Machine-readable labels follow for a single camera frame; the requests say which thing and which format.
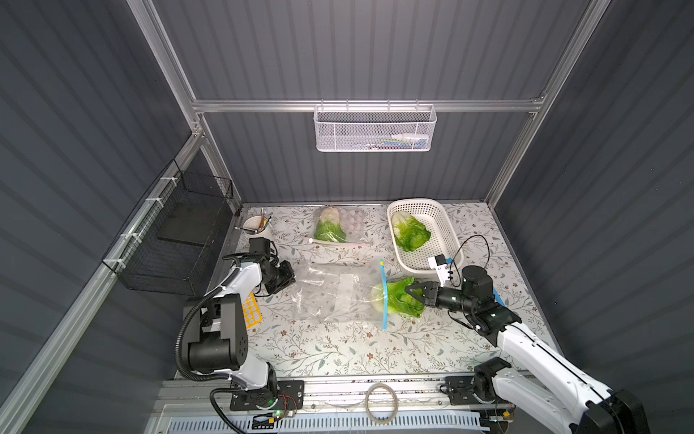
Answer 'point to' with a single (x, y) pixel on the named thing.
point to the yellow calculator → (251, 311)
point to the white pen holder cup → (256, 226)
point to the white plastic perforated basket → (432, 214)
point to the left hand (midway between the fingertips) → (296, 279)
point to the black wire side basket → (165, 249)
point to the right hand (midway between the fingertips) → (411, 291)
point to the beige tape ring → (368, 410)
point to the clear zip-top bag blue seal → (342, 292)
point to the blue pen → (497, 297)
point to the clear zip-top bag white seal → (360, 224)
